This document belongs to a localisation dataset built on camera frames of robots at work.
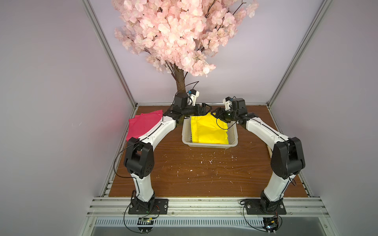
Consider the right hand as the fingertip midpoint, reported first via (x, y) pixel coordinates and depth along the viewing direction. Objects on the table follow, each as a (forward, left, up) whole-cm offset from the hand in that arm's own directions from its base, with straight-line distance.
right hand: (214, 111), depth 88 cm
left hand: (-3, +4, +6) cm, 7 cm away
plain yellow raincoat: (-3, +3, -14) cm, 15 cm away
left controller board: (-56, +36, -24) cm, 71 cm away
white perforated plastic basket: (-8, -12, -12) cm, 19 cm away
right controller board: (-54, -27, -23) cm, 64 cm away
